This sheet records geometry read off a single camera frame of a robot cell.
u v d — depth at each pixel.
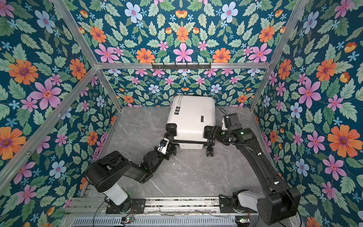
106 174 0.47
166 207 0.75
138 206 0.74
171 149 0.91
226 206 0.73
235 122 0.58
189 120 0.84
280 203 0.37
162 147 0.74
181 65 0.92
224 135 0.63
